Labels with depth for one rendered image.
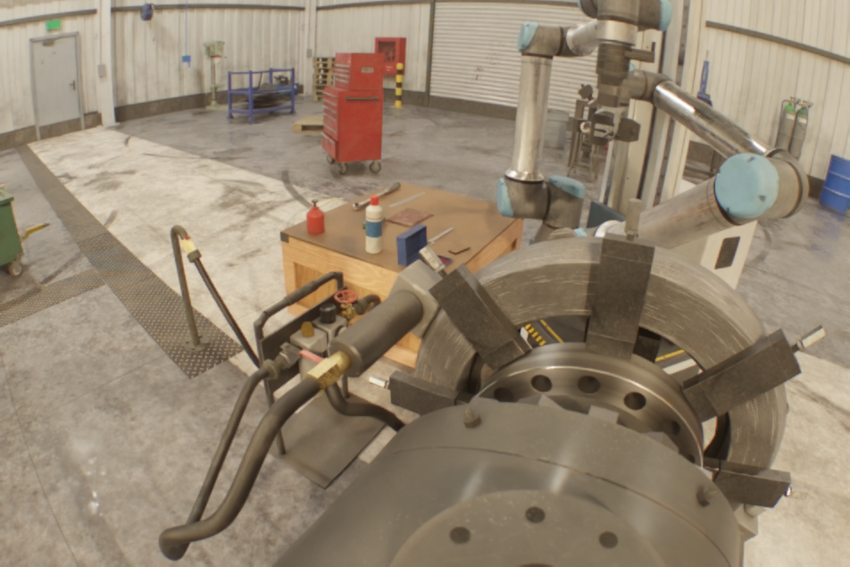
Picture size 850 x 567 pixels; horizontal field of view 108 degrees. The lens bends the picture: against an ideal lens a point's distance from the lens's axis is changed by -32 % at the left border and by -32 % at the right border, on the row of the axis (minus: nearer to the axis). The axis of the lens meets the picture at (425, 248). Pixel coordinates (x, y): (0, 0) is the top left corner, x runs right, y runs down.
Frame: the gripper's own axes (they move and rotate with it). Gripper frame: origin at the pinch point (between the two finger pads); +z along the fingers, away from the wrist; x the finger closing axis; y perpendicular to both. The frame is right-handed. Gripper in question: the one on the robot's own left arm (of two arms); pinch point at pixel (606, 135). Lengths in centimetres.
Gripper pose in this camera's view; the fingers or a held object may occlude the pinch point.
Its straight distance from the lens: 101.8
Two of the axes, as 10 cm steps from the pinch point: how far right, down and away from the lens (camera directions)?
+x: 0.6, -9.1, -4.1
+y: -8.7, -2.5, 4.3
